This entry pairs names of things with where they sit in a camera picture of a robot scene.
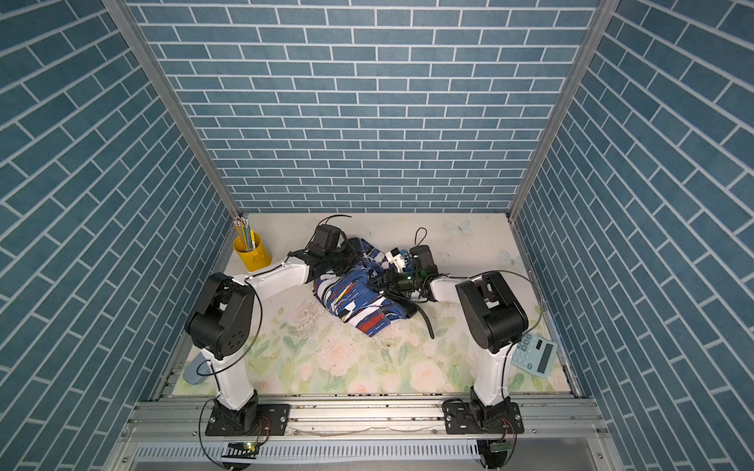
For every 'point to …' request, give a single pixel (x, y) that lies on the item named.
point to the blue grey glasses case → (197, 370)
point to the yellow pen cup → (255, 259)
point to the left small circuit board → (238, 449)
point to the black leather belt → (408, 308)
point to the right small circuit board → (500, 446)
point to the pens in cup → (245, 235)
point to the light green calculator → (535, 354)
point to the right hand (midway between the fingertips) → (374, 287)
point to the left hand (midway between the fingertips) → (371, 255)
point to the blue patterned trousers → (350, 294)
